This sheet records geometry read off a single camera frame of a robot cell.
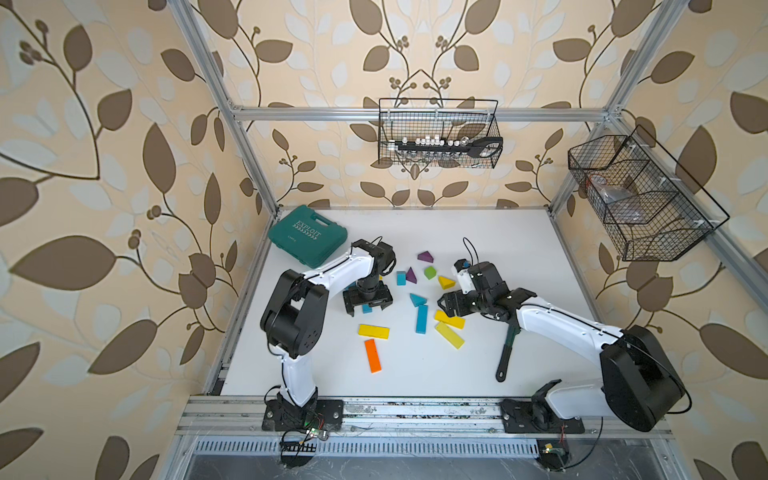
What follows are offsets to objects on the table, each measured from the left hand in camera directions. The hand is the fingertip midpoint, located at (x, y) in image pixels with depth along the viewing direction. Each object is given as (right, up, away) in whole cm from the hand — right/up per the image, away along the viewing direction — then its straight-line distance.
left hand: (375, 309), depth 88 cm
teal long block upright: (+14, -4, +3) cm, 15 cm away
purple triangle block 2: (+17, +15, +17) cm, 28 cm away
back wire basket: (+18, +56, +7) cm, 59 cm away
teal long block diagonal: (-3, -1, +5) cm, 6 cm away
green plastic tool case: (-26, +22, +19) cm, 39 cm away
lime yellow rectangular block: (+24, -9, +1) cm, 25 cm away
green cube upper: (+18, +9, +14) cm, 25 cm away
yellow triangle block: (+23, +7, +8) cm, 25 cm away
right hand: (+23, +3, 0) cm, 23 cm away
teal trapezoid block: (+8, +8, +11) cm, 16 cm away
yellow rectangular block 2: (+24, -4, +3) cm, 24 cm away
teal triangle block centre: (+13, +1, +8) cm, 15 cm away
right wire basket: (+69, +29, -15) cm, 76 cm away
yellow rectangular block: (-1, -7, +1) cm, 7 cm away
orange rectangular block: (0, -13, -3) cm, 13 cm away
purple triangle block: (+11, +8, +11) cm, 18 cm away
